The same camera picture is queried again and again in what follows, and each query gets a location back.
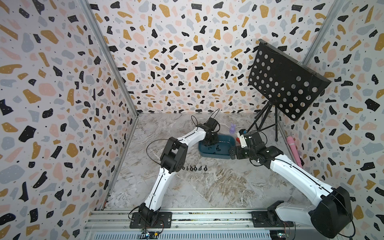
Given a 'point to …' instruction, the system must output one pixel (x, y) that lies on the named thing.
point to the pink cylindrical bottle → (291, 142)
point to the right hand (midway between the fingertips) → (236, 149)
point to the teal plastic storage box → (220, 150)
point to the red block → (238, 139)
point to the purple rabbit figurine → (232, 129)
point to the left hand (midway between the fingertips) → (219, 142)
